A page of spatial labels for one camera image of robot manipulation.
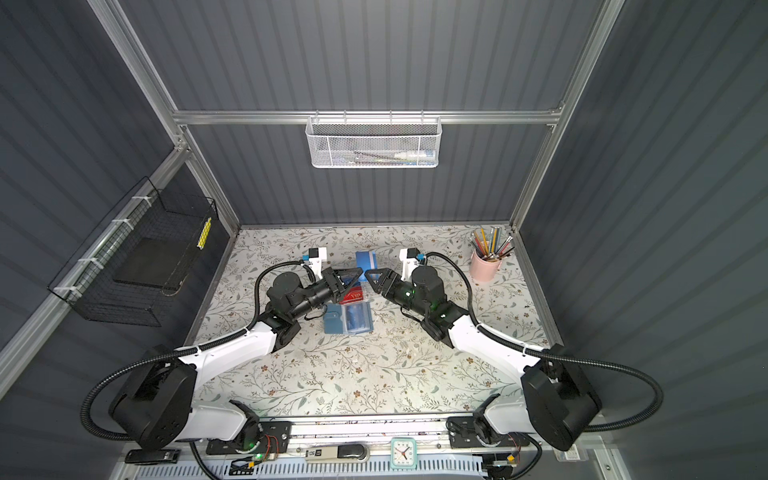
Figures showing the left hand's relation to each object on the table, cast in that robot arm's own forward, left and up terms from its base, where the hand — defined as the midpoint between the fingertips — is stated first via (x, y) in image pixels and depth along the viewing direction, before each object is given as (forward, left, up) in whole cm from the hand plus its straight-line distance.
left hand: (364, 271), depth 74 cm
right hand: (0, -2, -3) cm, 4 cm away
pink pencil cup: (+12, -38, -18) cm, 43 cm away
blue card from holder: (+5, 0, -2) cm, 5 cm away
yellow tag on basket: (+16, +45, -1) cm, 48 cm away
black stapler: (-33, +51, -25) cm, 66 cm away
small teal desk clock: (-36, -8, -24) cm, 44 cm away
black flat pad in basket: (+6, +53, 0) cm, 54 cm away
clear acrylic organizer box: (+10, +2, -24) cm, 26 cm away
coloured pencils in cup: (+20, -42, -15) cm, 49 cm away
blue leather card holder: (0, +7, -25) cm, 26 cm away
